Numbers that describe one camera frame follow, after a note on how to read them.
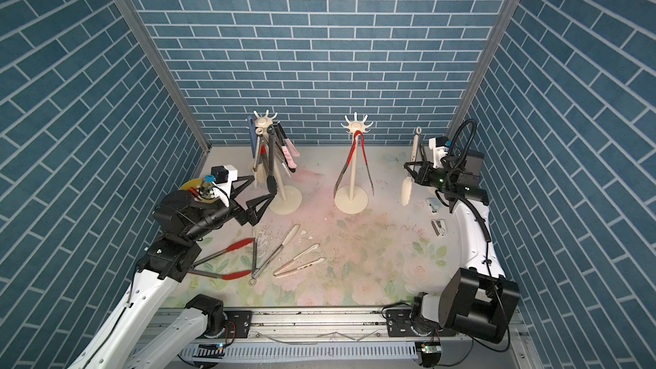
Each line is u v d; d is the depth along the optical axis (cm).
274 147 74
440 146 69
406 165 78
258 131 71
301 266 84
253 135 72
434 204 98
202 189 92
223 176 54
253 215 58
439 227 92
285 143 79
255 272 82
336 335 72
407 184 76
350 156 76
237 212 57
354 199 101
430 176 69
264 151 76
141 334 44
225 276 82
